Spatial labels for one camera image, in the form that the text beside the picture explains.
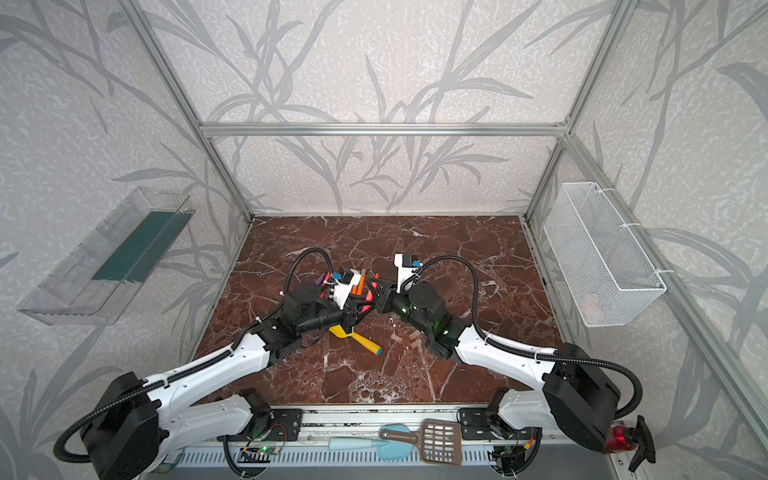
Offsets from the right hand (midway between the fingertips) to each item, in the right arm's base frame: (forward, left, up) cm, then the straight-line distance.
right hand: (368, 273), depth 73 cm
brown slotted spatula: (-33, -18, -25) cm, 45 cm away
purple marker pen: (+14, +20, -25) cm, 35 cm away
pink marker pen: (-8, +9, +5) cm, 13 cm away
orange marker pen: (-6, +3, +2) cm, 7 cm away
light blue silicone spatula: (-35, -4, -25) cm, 43 cm away
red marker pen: (-5, 0, -4) cm, 6 cm away
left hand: (-4, -2, -5) cm, 6 cm away
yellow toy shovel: (-6, +10, -22) cm, 25 cm away
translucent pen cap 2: (-6, -12, -25) cm, 28 cm away
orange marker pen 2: (-4, +1, +3) cm, 5 cm away
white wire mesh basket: (-8, -51, +9) cm, 52 cm away
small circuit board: (-35, +24, -24) cm, 48 cm away
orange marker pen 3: (-1, -2, 0) cm, 3 cm away
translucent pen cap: (-7, -6, -25) cm, 27 cm away
